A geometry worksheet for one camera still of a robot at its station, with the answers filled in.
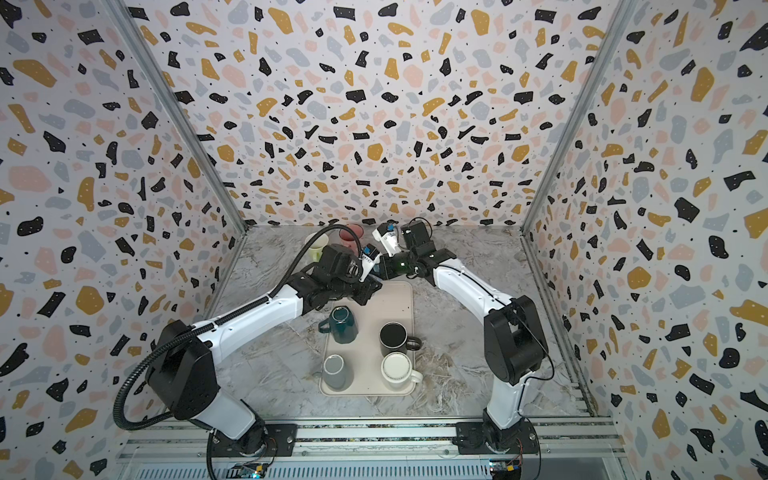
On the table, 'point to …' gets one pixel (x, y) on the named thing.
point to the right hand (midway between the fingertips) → (365, 262)
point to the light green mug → (318, 245)
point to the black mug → (393, 337)
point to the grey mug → (334, 372)
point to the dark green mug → (341, 324)
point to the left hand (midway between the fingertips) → (381, 280)
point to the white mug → (397, 372)
